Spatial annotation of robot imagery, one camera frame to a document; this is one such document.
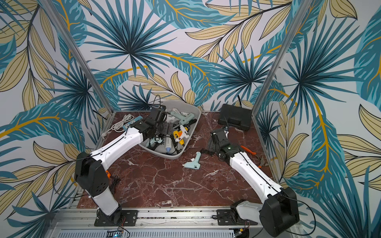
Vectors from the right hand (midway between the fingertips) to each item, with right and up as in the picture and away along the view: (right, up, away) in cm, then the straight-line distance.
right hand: (217, 143), depth 83 cm
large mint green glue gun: (-20, +15, +23) cm, 34 cm away
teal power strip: (-62, +10, +23) cm, 67 cm away
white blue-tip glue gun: (-30, -1, +14) cm, 33 cm away
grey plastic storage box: (-38, -2, +14) cm, 40 cm away
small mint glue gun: (-12, -14, +7) cm, 20 cm away
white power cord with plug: (-66, +10, +23) cm, 71 cm away
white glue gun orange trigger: (-19, +5, +16) cm, 25 cm away
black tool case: (+18, +17, +34) cm, 43 cm away
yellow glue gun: (-24, +4, +15) cm, 28 cm away
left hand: (-30, +10, +3) cm, 32 cm away
